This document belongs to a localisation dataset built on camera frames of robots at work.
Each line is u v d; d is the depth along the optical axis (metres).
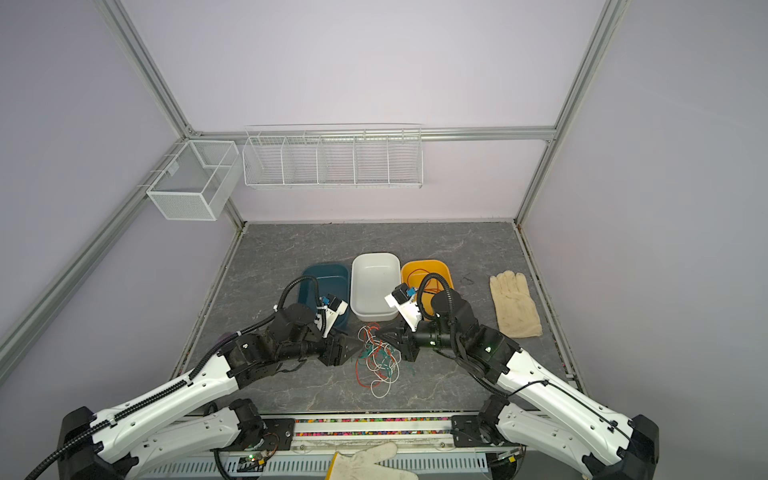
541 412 0.46
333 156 0.99
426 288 0.56
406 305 0.58
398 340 0.61
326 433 0.75
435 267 1.02
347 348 0.66
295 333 0.56
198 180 0.96
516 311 0.95
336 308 0.66
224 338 0.91
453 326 0.50
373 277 1.05
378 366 0.72
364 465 0.70
